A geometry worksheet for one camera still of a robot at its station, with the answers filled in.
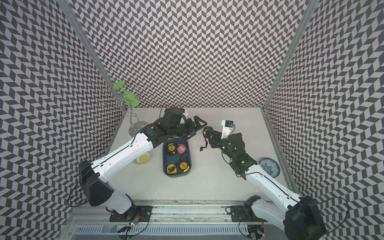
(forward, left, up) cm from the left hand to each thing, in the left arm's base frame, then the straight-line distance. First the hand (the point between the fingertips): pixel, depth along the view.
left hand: (202, 129), depth 71 cm
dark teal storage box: (-4, +15, -27) cm, 31 cm away
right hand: (+1, -3, -6) cm, 7 cm away
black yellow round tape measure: (+3, +19, -24) cm, 31 cm away
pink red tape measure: (+4, +13, -26) cm, 29 cm away
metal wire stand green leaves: (+21, +43, +1) cm, 48 cm away
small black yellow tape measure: (+1, -1, -4) cm, 5 cm away
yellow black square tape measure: (-10, +18, -25) cm, 32 cm away
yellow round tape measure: (-9, +10, -25) cm, 28 cm away
